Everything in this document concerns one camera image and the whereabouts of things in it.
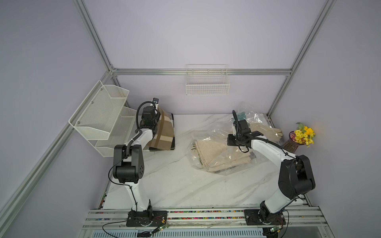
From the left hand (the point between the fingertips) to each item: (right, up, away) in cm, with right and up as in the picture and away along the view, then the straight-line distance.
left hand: (149, 109), depth 94 cm
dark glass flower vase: (+85, -22, -10) cm, 89 cm away
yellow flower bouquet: (+87, -16, -17) cm, 90 cm away
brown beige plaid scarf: (+9, -19, +4) cm, 22 cm away
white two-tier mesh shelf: (-23, -7, -10) cm, 26 cm away
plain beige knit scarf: (+42, -28, -9) cm, 52 cm away
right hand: (+53, -21, -2) cm, 57 cm away
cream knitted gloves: (+84, -15, +13) cm, 86 cm away
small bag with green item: (+70, -3, +14) cm, 71 cm away
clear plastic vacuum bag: (+46, -15, +1) cm, 48 cm away
